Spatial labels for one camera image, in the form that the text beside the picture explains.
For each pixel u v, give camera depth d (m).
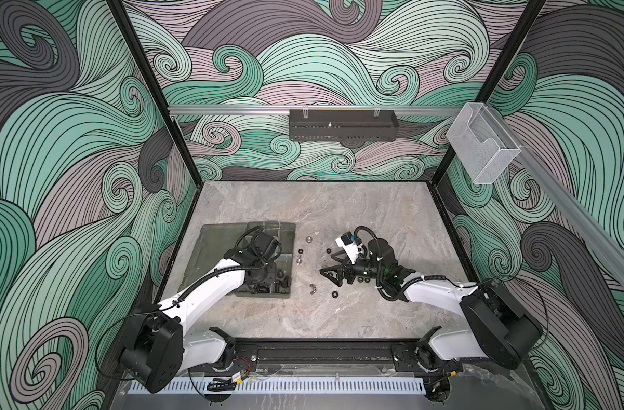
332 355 0.75
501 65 0.81
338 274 0.71
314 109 0.95
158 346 0.39
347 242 0.73
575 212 0.59
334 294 0.86
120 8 0.71
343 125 0.92
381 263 0.65
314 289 0.87
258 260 0.61
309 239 1.00
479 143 0.80
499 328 0.43
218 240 0.98
